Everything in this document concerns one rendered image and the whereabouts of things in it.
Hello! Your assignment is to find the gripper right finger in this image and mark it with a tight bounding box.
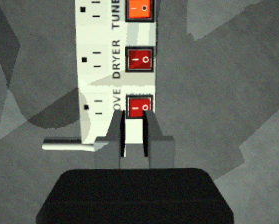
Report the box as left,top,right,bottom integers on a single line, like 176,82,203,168
142,110,175,169

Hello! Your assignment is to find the white power strip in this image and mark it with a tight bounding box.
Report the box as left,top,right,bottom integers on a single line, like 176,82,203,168
42,0,156,157

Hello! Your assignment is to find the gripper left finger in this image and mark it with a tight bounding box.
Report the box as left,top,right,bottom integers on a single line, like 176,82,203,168
94,110,126,169

